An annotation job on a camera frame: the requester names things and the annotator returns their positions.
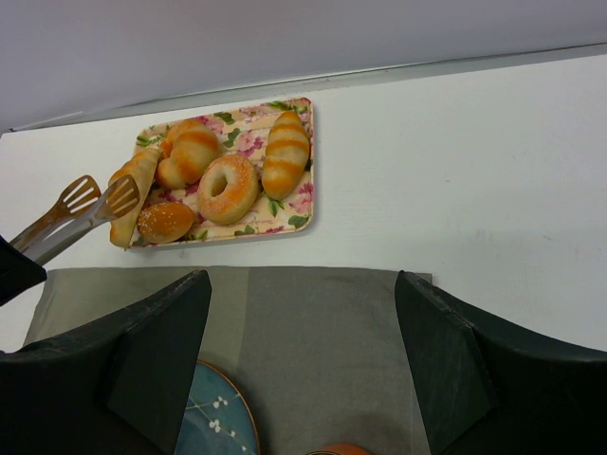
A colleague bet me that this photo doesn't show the striped bread roll right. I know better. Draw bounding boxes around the striped bread roll right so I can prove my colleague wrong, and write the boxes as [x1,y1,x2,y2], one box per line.
[262,111,310,200]

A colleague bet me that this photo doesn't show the patchwork grey green placemat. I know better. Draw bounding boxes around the patchwork grey green placemat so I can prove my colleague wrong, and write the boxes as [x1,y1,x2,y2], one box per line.
[1,266,431,454]

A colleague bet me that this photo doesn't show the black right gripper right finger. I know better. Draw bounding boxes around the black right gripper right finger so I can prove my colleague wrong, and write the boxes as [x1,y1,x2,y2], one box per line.
[395,271,606,454]

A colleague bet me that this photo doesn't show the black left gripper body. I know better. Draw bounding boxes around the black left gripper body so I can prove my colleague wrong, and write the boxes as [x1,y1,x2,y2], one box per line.
[0,237,46,306]

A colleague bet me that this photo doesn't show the floral rectangular tray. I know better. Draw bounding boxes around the floral rectangular tray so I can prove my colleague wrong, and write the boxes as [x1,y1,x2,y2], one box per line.
[130,98,314,247]

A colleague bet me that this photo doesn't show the orange mug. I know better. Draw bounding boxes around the orange mug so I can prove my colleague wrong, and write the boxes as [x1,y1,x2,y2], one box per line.
[306,442,372,455]

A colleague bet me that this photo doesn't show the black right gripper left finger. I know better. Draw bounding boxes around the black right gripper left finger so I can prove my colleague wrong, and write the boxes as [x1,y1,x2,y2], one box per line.
[1,270,212,454]

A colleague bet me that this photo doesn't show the long croissant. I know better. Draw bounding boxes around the long croissant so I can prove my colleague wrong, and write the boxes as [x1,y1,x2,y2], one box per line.
[107,146,162,250]

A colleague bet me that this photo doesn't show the round sesame bun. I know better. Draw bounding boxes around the round sesame bun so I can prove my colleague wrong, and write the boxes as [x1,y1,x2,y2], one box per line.
[137,202,195,245]

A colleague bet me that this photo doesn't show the metal serving tongs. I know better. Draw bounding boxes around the metal serving tongs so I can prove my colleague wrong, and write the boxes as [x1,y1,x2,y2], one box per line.
[9,174,140,265]

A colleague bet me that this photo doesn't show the sugared bagel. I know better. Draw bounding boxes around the sugared bagel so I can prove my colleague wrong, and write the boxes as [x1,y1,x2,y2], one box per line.
[197,155,259,225]

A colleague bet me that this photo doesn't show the blue ceramic plate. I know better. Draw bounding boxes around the blue ceramic plate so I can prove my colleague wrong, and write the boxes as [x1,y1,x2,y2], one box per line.
[175,361,262,455]

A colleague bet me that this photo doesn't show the curved striped croissant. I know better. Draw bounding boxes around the curved striped croissant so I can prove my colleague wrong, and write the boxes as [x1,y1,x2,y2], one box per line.
[156,118,221,190]

